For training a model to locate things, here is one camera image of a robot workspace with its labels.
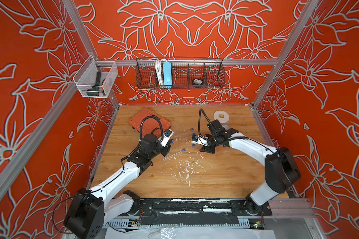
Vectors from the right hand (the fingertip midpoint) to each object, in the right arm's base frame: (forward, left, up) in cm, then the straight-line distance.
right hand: (199, 144), depth 87 cm
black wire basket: (+45, -10, +22) cm, 51 cm away
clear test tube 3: (-3, +16, -8) cm, 18 cm away
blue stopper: (+1, +9, -8) cm, 12 cm away
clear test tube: (+14, +10, -9) cm, 19 cm away
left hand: (-1, +17, +8) cm, 19 cm away
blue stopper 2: (+4, +2, -7) cm, 8 cm away
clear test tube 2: (+10, +14, -8) cm, 19 cm away
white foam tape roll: (+30, -21, -8) cm, 38 cm away
